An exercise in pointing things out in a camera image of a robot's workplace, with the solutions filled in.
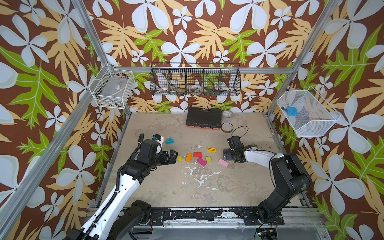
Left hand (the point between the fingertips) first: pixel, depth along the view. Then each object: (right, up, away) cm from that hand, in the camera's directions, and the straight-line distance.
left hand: (170, 152), depth 76 cm
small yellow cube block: (+22, -7, +17) cm, 29 cm away
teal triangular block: (-4, +3, +28) cm, 28 cm away
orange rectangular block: (+9, -7, +19) cm, 23 cm away
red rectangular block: (+15, -5, +22) cm, 27 cm away
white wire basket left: (-35, +37, +10) cm, 52 cm away
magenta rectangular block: (+18, -9, +18) cm, 27 cm away
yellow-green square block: (+4, -7, +16) cm, 18 cm away
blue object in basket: (+71, +23, +11) cm, 75 cm away
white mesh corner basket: (+76, +21, +6) cm, 79 cm away
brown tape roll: (+38, +13, +33) cm, 52 cm away
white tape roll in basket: (+14, +39, +22) cm, 47 cm away
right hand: (+37, -5, +20) cm, 42 cm away
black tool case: (+21, +20, +37) cm, 47 cm away
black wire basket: (+14, +45, +21) cm, 52 cm away
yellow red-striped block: (+25, -2, +22) cm, 33 cm away
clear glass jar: (+40, +22, +42) cm, 62 cm away
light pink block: (+31, -9, +15) cm, 36 cm away
